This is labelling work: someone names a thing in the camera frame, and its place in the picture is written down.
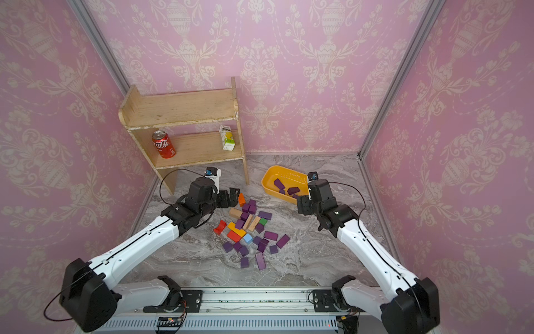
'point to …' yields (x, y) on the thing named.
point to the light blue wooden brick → (248, 239)
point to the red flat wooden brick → (233, 236)
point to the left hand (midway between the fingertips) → (232, 192)
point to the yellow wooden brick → (239, 232)
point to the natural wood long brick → (254, 224)
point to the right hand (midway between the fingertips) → (311, 196)
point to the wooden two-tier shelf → (184, 129)
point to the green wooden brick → (263, 221)
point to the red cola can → (163, 144)
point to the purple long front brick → (261, 261)
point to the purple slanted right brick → (282, 241)
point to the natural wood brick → (235, 213)
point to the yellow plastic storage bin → (284, 183)
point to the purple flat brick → (265, 215)
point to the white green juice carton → (227, 138)
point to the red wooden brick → (220, 227)
